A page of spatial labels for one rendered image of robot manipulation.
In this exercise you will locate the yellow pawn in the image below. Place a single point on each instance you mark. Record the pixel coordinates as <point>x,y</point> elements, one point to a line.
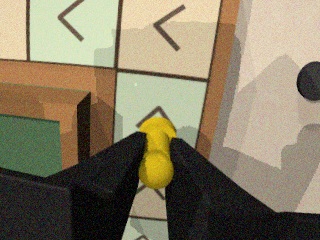
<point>156,169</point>

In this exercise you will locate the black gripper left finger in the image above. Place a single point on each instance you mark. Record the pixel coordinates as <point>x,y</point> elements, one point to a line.
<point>88,201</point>

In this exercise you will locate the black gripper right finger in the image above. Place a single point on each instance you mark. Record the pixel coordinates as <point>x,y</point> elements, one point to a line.
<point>204,204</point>

